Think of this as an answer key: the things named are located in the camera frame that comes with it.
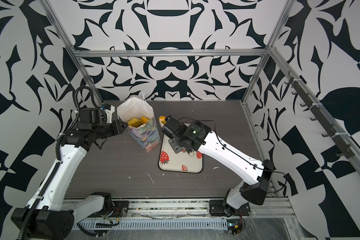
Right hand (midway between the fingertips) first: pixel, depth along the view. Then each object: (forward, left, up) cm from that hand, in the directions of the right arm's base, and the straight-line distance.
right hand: (178, 140), depth 69 cm
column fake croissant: (+21, +28, -13) cm, 37 cm away
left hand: (+9, +26, +2) cm, 28 cm away
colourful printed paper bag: (+28, +26, -14) cm, 41 cm away
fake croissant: (+13, +8, -1) cm, 16 cm away
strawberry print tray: (0, -1, -26) cm, 26 cm away
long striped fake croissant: (+21, +21, -11) cm, 32 cm away
